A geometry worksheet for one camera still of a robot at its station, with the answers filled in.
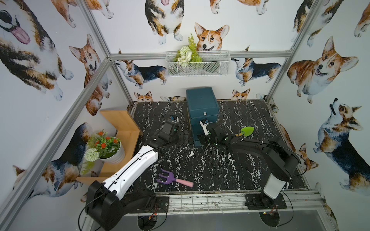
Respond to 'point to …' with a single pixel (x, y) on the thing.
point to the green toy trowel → (245, 131)
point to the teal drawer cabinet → (202, 105)
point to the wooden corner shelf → (128, 131)
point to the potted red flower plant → (101, 147)
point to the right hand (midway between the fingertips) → (204, 129)
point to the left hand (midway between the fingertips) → (180, 130)
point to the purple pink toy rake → (171, 178)
